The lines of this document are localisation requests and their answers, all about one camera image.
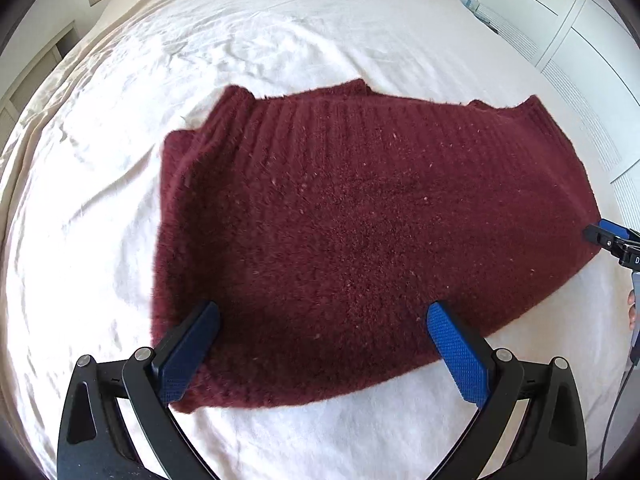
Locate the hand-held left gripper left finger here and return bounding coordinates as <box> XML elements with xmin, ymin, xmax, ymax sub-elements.
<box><xmin>56</xmin><ymin>301</ymin><xmax>222</xmax><ymax>480</ymax></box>

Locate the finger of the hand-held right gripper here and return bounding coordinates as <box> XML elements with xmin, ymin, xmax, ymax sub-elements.
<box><xmin>599</xmin><ymin>218</ymin><xmax>640</xmax><ymax>239</ymax></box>
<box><xmin>582</xmin><ymin>224</ymin><xmax>626</xmax><ymax>257</ymax></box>

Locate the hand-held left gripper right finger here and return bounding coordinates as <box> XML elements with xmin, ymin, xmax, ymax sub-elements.
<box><xmin>426</xmin><ymin>301</ymin><xmax>588</xmax><ymax>480</ymax></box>

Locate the dark red knit sweater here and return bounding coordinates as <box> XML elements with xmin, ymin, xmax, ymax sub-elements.
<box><xmin>150</xmin><ymin>78</ymin><xmax>603</xmax><ymax>415</ymax></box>

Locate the bed with white sheet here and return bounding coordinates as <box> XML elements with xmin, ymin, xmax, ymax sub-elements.
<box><xmin>0</xmin><ymin>0</ymin><xmax>640</xmax><ymax>480</ymax></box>

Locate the low white side cabinet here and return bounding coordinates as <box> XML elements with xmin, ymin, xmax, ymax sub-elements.
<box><xmin>0</xmin><ymin>19</ymin><xmax>83</xmax><ymax>146</ymax></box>

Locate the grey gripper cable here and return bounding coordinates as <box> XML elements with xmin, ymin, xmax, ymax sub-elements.
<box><xmin>596</xmin><ymin>347</ymin><xmax>640</xmax><ymax>480</ymax></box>

